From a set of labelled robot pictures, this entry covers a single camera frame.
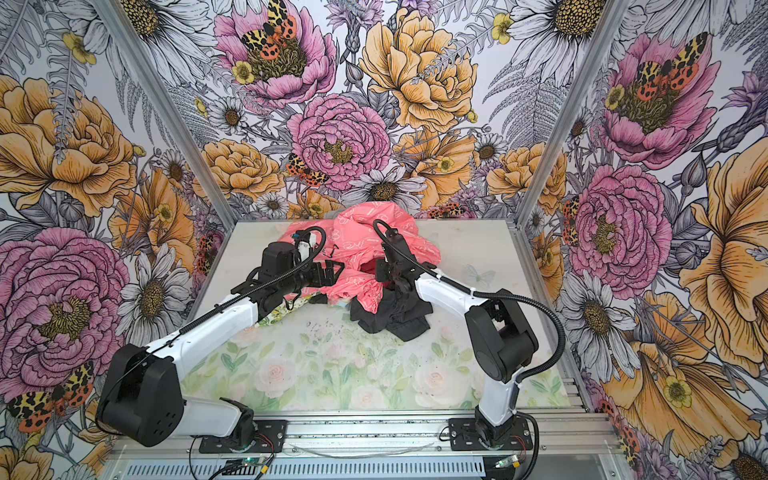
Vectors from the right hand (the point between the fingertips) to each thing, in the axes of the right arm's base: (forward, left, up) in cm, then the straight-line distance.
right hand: (382, 272), depth 93 cm
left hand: (-4, +14, +6) cm, 16 cm away
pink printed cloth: (+11, +11, +4) cm, 16 cm away
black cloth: (-11, -6, -6) cm, 14 cm away
